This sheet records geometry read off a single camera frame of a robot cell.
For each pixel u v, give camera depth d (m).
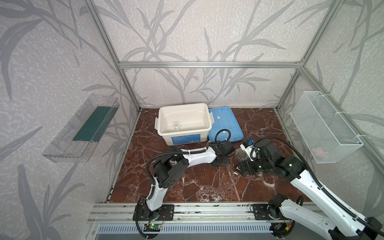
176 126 1.02
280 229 0.74
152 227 0.71
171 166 0.52
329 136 0.61
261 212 0.73
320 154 0.73
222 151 0.71
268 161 0.54
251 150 0.64
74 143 0.64
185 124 1.09
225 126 1.08
